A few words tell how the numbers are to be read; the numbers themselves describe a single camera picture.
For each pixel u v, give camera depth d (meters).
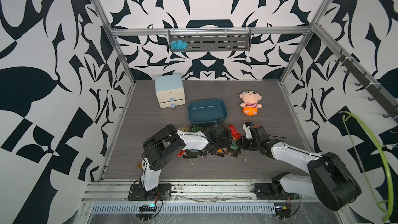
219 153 0.86
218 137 0.71
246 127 0.84
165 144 0.53
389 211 0.50
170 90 0.96
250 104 0.99
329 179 0.42
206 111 1.02
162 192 0.75
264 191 0.74
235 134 0.91
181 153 0.83
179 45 0.91
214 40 0.94
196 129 0.94
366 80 0.59
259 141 0.70
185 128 0.94
